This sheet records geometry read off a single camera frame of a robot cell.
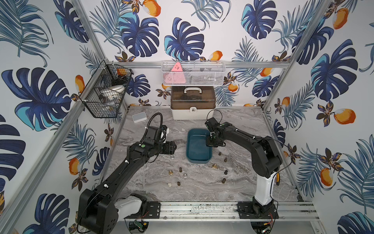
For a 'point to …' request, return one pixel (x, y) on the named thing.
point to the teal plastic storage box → (197, 152)
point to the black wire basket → (102, 96)
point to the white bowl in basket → (116, 92)
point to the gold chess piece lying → (215, 165)
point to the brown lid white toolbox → (193, 102)
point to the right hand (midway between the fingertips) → (210, 144)
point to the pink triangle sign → (176, 75)
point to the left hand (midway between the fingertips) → (171, 144)
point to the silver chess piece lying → (169, 185)
